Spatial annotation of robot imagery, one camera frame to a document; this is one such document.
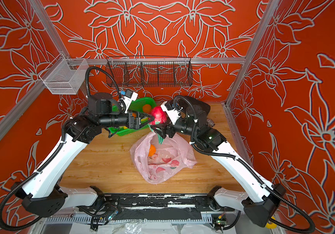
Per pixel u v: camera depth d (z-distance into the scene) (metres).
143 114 0.52
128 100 0.53
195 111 0.47
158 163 0.86
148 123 0.54
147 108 1.09
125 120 0.52
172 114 0.53
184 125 0.53
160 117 0.57
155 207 0.73
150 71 0.98
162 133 0.55
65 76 0.92
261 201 0.37
